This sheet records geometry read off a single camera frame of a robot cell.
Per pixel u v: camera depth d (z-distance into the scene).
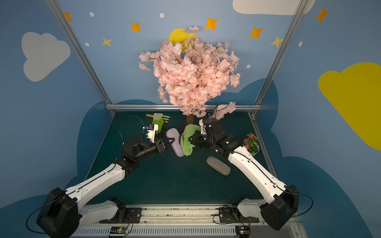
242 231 0.73
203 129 0.65
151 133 0.69
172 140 0.73
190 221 0.73
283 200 0.39
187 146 0.72
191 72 0.59
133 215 0.75
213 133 0.55
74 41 0.80
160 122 1.14
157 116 1.19
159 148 0.66
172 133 0.73
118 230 0.72
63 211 0.40
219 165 0.89
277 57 0.88
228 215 0.74
